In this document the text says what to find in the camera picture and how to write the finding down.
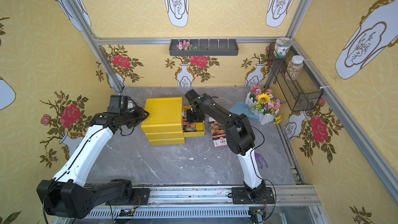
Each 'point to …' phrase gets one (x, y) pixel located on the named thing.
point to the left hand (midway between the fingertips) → (142, 115)
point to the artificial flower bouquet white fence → (263, 105)
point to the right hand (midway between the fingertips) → (195, 117)
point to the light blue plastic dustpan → (240, 107)
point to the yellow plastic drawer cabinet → (165, 125)
